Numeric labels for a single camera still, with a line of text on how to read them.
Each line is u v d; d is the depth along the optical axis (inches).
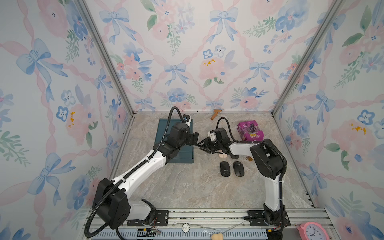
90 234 14.9
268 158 21.3
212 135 37.1
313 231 27.2
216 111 47.6
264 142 23.1
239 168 35.4
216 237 26.5
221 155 36.9
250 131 40.0
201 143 36.6
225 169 34.7
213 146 33.9
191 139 27.8
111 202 15.7
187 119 26.9
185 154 32.5
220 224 28.7
